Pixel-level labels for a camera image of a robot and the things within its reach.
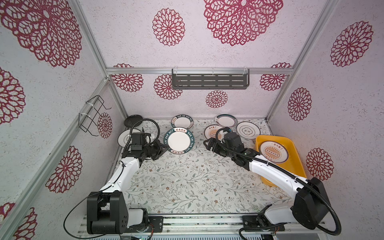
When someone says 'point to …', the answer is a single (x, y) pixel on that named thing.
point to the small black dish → (130, 121)
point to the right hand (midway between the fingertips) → (208, 142)
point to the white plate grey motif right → (248, 130)
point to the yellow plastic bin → (293, 163)
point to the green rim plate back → (182, 121)
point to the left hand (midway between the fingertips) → (168, 148)
